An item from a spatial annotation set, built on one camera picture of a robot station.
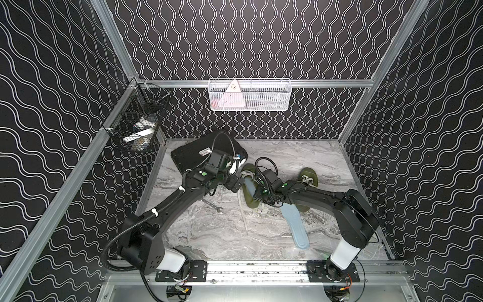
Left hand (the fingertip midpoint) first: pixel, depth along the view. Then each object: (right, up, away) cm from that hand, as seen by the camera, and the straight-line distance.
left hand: (234, 170), depth 82 cm
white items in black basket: (-41, +13, 0) cm, 43 cm away
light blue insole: (+8, -8, +12) cm, 16 cm away
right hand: (+9, -12, +8) cm, 17 cm away
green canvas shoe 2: (+36, -4, +13) cm, 39 cm away
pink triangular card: (-1, +34, +7) cm, 35 cm away
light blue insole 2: (+29, -28, +2) cm, 40 cm away
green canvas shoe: (+7, 0, +12) cm, 14 cm away
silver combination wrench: (-8, -19, +10) cm, 23 cm away
